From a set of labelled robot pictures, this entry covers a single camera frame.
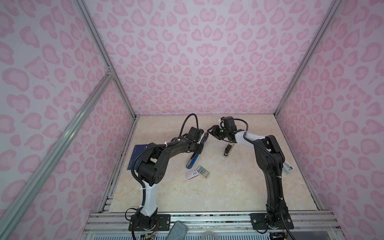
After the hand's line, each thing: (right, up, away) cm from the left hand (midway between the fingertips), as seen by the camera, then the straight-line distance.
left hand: (201, 145), depth 98 cm
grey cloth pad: (-12, -36, -29) cm, 48 cm away
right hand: (+6, +10, +3) cm, 12 cm away
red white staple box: (-6, -16, -10) cm, 20 cm away
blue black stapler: (-4, -6, -5) cm, 9 cm away
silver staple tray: (+1, -15, -8) cm, 17 cm away
